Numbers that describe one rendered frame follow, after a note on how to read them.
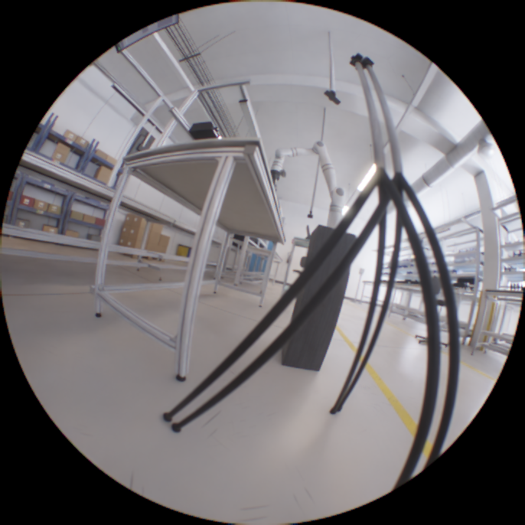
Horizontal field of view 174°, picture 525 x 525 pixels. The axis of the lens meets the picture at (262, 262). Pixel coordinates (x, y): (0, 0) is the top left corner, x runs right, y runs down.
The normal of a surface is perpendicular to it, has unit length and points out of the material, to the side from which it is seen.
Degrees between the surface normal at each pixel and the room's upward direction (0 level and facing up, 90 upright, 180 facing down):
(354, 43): 180
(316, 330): 90
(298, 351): 90
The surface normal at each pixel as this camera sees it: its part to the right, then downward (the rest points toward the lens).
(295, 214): -0.18, -0.07
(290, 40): -0.23, 0.97
